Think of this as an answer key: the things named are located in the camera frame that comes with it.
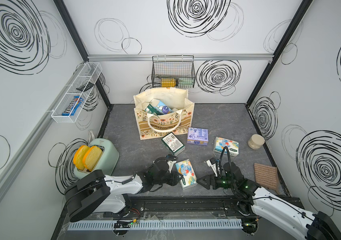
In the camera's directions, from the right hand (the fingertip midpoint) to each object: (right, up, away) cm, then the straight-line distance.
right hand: (200, 181), depth 78 cm
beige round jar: (+37, +19, +13) cm, 43 cm away
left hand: (-10, +1, +2) cm, 11 cm away
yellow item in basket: (-19, +55, +9) cm, 59 cm away
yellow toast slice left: (-59, +15, -10) cm, 61 cm away
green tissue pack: (-15, +18, +13) cm, 27 cm away
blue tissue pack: (-20, +39, +12) cm, 46 cm away
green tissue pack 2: (-27, +39, +9) cm, 48 cm away
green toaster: (-48, +11, -4) cm, 49 cm away
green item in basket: (-7, +55, +10) cm, 56 cm away
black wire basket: (-14, +65, +21) cm, 70 cm away
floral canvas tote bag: (-27, +29, +11) cm, 41 cm away
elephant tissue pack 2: (+23, +17, +13) cm, 31 cm away
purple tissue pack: (+1, +22, +17) cm, 28 cm away
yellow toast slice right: (-53, +16, -8) cm, 56 cm away
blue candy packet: (-63, +38, -9) cm, 74 cm away
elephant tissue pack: (-8, +6, +3) cm, 10 cm away
